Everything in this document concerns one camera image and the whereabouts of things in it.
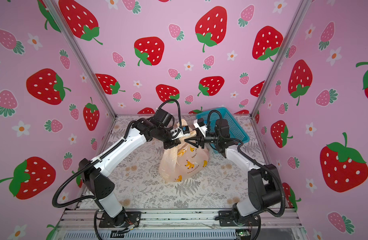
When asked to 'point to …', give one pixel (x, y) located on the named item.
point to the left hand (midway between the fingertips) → (180, 140)
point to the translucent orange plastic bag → (184, 162)
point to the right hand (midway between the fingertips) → (186, 137)
